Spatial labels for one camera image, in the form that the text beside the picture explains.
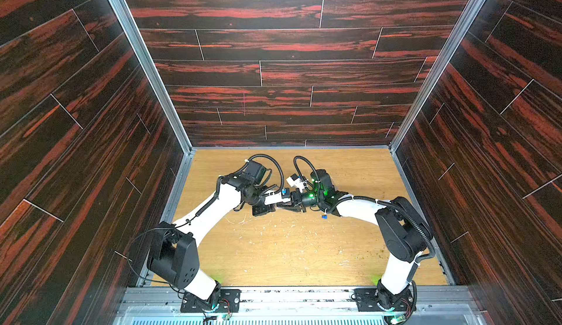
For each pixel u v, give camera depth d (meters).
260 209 0.73
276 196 0.70
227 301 0.73
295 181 0.83
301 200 0.77
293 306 0.74
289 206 0.78
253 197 0.69
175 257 0.43
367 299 0.73
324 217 0.93
